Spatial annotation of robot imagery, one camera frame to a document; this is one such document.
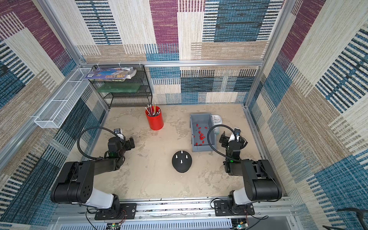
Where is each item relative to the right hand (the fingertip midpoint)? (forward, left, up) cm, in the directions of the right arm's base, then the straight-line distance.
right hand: (233, 135), depth 91 cm
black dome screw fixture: (-18, +32, +3) cm, 37 cm away
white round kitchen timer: (+18, +6, -6) cm, 20 cm away
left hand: (0, +69, -2) cm, 69 cm away
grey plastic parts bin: (+16, +18, -8) cm, 26 cm away
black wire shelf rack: (+39, +63, 0) cm, 74 cm away
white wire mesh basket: (-3, +93, +25) cm, 97 cm away
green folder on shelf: (+30, +66, +15) cm, 74 cm away
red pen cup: (+12, +50, +6) cm, 52 cm away
